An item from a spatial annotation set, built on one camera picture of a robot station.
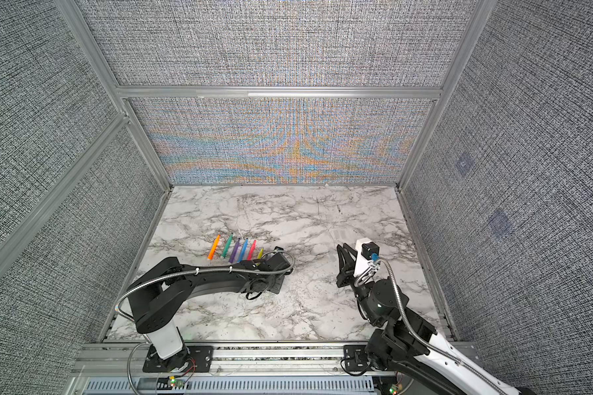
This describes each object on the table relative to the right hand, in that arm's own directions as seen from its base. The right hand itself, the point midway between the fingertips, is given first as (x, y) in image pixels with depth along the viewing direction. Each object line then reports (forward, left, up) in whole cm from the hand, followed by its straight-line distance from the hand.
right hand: (342, 244), depth 66 cm
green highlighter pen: (+16, +40, -29) cm, 52 cm away
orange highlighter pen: (+15, +45, -29) cm, 56 cm away
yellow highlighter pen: (+12, +26, -28) cm, 40 cm away
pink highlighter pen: (+14, +30, -29) cm, 44 cm away
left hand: (+3, +19, -29) cm, 35 cm away
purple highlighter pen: (+14, +37, -30) cm, 49 cm away
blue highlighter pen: (+14, +33, -29) cm, 46 cm away
